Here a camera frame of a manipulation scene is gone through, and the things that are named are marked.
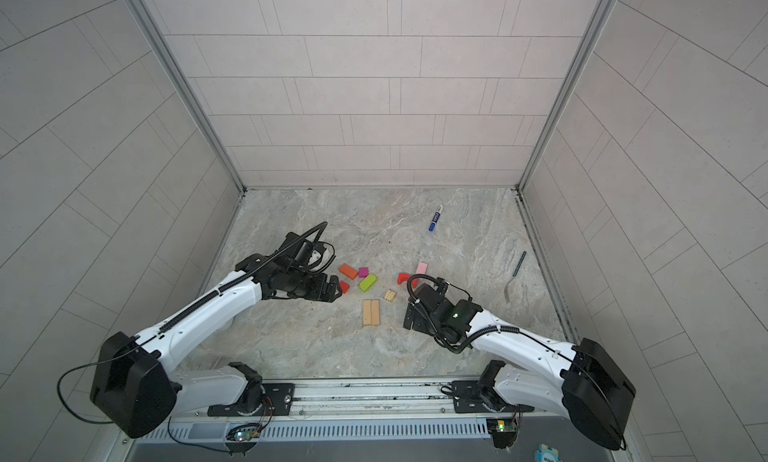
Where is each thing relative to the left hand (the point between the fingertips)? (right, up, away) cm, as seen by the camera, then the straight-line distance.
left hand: (337, 288), depth 79 cm
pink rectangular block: (+24, +3, +14) cm, 28 cm away
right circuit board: (+41, -30, -11) cm, 52 cm away
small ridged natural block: (+14, -4, +8) cm, 17 cm away
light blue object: (+48, -31, -16) cm, 60 cm away
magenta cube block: (+5, +1, +14) cm, 15 cm away
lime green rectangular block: (+7, -1, +11) cm, 13 cm away
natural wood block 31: (+7, -8, +5) cm, 12 cm away
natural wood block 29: (+10, -8, +5) cm, 14 cm away
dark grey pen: (+56, +4, +17) cm, 58 cm away
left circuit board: (-17, -27, -15) cm, 35 cm away
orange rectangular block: (+1, +2, +14) cm, 14 cm away
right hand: (+21, -11, +2) cm, 24 cm away
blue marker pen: (+30, +18, +26) cm, 44 cm away
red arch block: (+18, 0, +12) cm, 21 cm away
